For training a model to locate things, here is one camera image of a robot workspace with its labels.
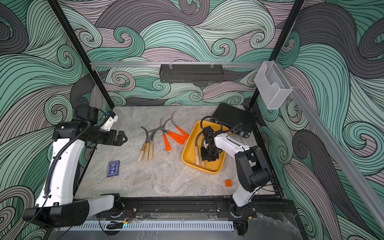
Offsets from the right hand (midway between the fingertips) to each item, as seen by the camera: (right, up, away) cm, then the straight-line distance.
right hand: (203, 160), depth 88 cm
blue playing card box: (-53, -4, -2) cm, 54 cm away
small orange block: (+13, -11, -7) cm, 18 cm away
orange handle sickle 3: (-15, +12, +13) cm, 23 cm away
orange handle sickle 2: (-17, +11, +13) cm, 24 cm away
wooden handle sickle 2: (-36, +4, +7) cm, 37 cm away
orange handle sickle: (-23, +7, +10) cm, 26 cm away
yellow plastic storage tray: (-9, +1, +4) cm, 10 cm away
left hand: (-43, +16, -18) cm, 50 cm away
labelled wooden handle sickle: (-38, +8, +9) cm, 40 cm away
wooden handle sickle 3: (-34, +9, +10) cm, 37 cm away
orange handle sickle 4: (-11, +13, +15) cm, 23 cm away
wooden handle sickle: (0, -1, 0) cm, 1 cm away
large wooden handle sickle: (-4, +5, +6) cm, 8 cm away
